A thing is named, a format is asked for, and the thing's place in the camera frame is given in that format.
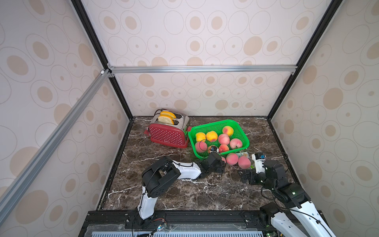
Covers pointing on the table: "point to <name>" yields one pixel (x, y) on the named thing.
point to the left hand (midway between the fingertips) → (225, 165)
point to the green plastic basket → (217, 127)
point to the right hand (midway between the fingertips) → (245, 171)
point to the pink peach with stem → (201, 146)
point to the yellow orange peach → (228, 130)
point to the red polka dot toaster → (175, 135)
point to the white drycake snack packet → (244, 154)
